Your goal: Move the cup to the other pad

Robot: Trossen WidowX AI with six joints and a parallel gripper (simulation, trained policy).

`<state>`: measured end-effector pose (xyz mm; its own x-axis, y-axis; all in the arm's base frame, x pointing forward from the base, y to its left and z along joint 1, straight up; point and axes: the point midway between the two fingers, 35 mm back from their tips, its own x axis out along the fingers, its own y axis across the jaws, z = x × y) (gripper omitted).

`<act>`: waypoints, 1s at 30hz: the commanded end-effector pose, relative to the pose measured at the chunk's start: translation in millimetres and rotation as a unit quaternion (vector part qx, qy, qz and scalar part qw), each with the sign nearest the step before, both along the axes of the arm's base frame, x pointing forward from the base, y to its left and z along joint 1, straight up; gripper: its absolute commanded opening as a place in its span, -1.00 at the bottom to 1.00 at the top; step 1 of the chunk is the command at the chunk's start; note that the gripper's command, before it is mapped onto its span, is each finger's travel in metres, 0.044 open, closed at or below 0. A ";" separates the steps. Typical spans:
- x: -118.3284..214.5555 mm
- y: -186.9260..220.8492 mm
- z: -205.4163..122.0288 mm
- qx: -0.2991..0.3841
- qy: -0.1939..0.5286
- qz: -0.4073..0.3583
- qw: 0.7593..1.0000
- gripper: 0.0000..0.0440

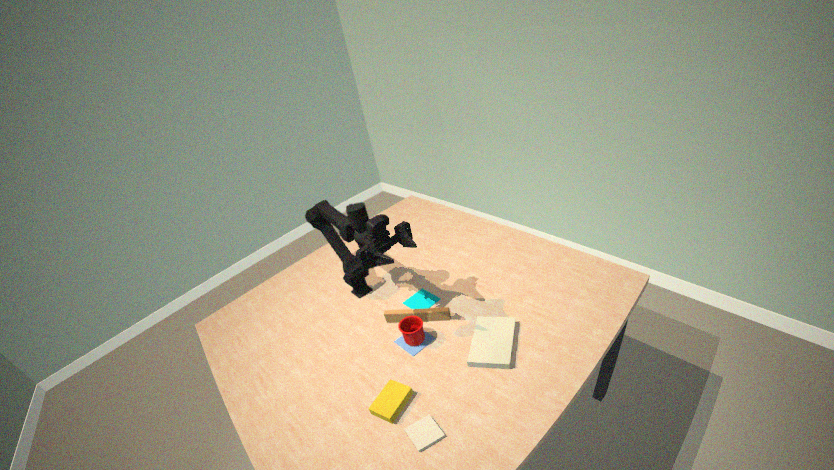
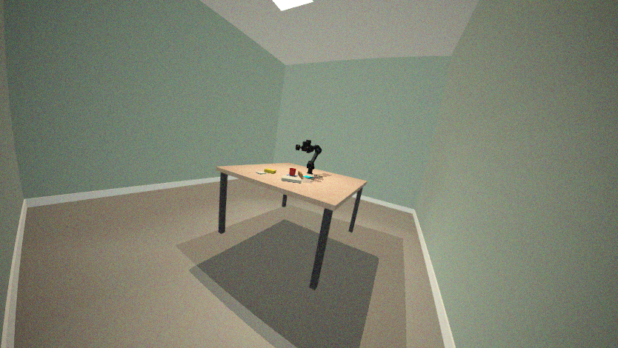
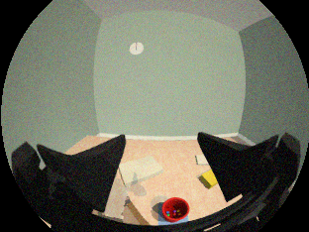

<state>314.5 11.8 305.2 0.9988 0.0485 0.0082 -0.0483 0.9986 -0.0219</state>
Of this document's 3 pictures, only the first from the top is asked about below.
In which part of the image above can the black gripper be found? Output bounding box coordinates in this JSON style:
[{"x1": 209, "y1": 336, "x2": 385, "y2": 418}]
[{"x1": 356, "y1": 221, "x2": 417, "y2": 271}]

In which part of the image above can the cream flat square tile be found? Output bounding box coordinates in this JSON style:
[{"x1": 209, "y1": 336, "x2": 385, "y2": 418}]
[{"x1": 404, "y1": 414, "x2": 445, "y2": 452}]

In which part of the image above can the cream flat rectangular block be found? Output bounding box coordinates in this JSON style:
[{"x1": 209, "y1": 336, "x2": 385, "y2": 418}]
[{"x1": 467, "y1": 316, "x2": 516, "y2": 370}]

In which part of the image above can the tan wooden bar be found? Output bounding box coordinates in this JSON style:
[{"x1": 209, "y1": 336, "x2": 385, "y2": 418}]
[{"x1": 384, "y1": 307, "x2": 451, "y2": 323}]

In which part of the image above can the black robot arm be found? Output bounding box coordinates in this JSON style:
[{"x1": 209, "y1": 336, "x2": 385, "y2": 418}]
[{"x1": 305, "y1": 200, "x2": 390, "y2": 299}]

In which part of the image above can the yellow rectangular block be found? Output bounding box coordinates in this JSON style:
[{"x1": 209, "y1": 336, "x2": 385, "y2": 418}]
[{"x1": 369, "y1": 379, "x2": 413, "y2": 424}]

